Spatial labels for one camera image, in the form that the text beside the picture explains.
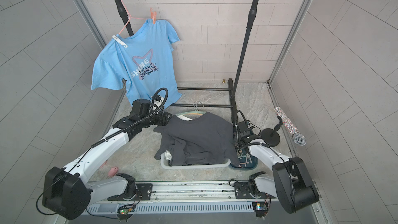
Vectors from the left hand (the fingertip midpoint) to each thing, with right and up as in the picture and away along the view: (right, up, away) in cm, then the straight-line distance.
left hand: (171, 112), depth 81 cm
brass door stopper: (+33, +20, +38) cm, 54 cm away
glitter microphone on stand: (+56, -15, +5) cm, 58 cm away
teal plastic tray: (+40, -25, -2) cm, 48 cm away
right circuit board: (+43, -41, -13) cm, 61 cm away
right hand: (+39, -16, +9) cm, 43 cm away
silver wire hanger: (+13, +5, +25) cm, 28 cm away
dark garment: (+20, -13, -4) cm, 24 cm away
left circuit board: (-14, -39, -18) cm, 45 cm away
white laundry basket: (0, -23, -11) cm, 25 cm away
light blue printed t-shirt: (-14, +26, +1) cm, 29 cm away
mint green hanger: (+10, 0, +6) cm, 11 cm away
